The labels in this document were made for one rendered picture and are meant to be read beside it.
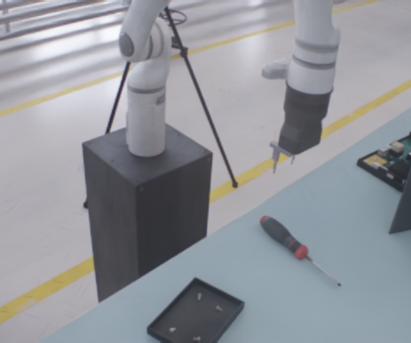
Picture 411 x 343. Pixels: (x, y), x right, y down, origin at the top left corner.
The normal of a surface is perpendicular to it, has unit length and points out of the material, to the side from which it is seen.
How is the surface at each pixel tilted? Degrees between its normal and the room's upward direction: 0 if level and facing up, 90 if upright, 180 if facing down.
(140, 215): 90
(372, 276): 0
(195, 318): 0
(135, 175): 0
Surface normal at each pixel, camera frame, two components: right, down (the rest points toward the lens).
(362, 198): 0.06, -0.82
